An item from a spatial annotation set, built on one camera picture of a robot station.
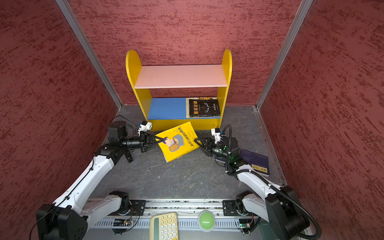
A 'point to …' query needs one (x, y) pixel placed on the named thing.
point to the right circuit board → (244, 223)
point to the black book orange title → (204, 108)
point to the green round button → (206, 220)
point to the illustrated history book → (188, 98)
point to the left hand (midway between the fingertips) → (162, 144)
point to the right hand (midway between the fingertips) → (194, 146)
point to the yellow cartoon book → (177, 141)
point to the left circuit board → (122, 222)
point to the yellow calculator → (164, 226)
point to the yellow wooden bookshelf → (163, 114)
